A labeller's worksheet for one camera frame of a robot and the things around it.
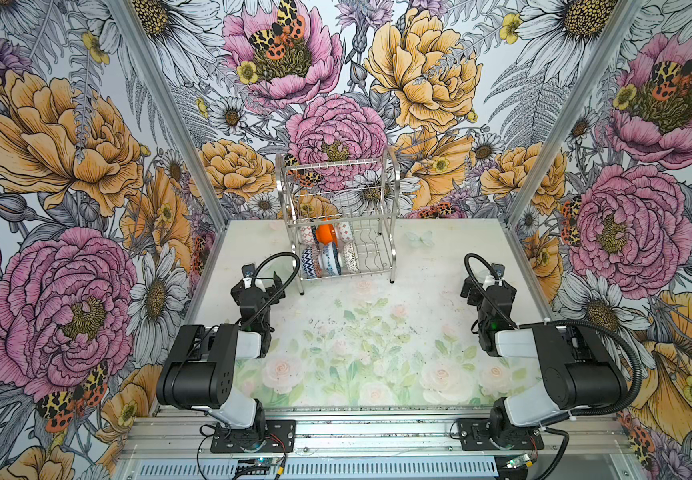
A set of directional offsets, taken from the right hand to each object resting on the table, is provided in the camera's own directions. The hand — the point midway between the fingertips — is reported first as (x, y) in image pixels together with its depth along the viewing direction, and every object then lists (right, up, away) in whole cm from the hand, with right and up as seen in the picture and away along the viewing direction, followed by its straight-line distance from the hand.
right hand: (485, 285), depth 93 cm
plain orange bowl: (-50, +16, +9) cm, 53 cm away
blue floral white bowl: (-48, +8, +1) cm, 48 cm away
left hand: (-69, +1, 0) cm, 69 cm away
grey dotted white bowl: (-41, +10, +1) cm, 43 cm away
